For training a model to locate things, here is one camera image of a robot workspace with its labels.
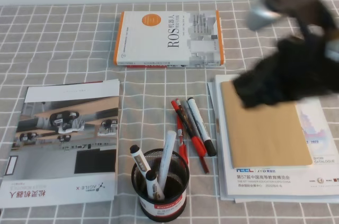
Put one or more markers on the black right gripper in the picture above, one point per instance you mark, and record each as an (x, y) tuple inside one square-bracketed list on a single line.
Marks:
[(298, 69)]

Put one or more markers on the white black marker on table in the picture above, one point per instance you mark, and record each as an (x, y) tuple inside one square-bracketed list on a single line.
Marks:
[(201, 127)]

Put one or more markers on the white orange ROS book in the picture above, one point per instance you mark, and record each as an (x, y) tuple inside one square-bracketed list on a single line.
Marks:
[(169, 38)]

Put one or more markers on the black capped white marker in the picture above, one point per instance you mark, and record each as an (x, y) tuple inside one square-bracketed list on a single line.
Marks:
[(140, 160)]

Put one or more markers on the red marker pen on table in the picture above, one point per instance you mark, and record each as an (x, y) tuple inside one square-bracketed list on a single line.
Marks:
[(182, 145)]

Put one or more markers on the red capped marker pen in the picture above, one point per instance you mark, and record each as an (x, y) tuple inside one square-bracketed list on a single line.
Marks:
[(198, 144)]

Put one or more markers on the grey transparent gel pen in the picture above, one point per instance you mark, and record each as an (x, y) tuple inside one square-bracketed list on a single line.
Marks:
[(192, 123)]

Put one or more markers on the red book under ROS book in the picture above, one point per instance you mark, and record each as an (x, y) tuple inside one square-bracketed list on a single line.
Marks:
[(174, 66)]

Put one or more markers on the white exhibition catalogue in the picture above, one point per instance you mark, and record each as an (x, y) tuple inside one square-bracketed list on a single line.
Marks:
[(318, 179)]

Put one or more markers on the black mesh pen holder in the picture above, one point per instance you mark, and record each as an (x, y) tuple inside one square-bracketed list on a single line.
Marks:
[(174, 202)]

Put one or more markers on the red pencil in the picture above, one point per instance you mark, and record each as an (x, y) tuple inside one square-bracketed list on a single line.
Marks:
[(202, 161)]

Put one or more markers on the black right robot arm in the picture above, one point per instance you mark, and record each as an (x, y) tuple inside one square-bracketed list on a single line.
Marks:
[(313, 18)]

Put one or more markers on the brown kraft classic notebook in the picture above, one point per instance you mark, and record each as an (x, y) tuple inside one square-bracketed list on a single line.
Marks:
[(263, 136)]

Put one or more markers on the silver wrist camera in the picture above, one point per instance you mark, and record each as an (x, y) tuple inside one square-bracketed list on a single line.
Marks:
[(260, 16)]

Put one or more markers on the AgileX Robotics product brochure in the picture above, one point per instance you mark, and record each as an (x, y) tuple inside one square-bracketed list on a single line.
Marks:
[(65, 149)]

